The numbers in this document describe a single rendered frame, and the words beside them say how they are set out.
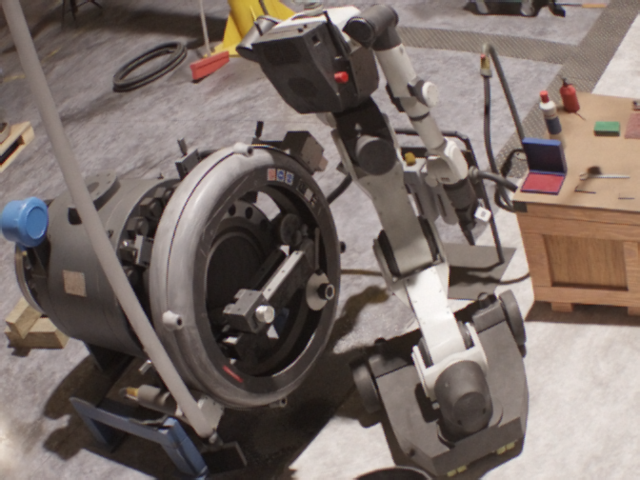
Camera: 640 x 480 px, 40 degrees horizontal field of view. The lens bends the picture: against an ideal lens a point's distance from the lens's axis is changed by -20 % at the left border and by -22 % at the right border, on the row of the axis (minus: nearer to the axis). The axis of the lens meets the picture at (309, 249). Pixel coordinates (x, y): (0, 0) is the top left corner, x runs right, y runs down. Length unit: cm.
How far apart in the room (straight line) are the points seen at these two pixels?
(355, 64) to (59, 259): 116
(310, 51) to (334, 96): 17
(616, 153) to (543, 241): 47
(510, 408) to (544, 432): 20
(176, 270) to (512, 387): 103
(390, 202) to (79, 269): 98
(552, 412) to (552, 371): 21
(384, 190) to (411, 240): 16
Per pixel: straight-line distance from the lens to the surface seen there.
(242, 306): 288
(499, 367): 309
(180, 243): 278
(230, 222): 308
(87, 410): 360
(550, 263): 337
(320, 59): 283
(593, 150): 342
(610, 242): 320
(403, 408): 309
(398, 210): 310
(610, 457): 288
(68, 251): 327
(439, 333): 301
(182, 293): 277
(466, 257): 387
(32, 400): 426
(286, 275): 306
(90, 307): 322
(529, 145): 334
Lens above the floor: 220
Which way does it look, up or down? 31 degrees down
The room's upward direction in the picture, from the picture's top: 23 degrees counter-clockwise
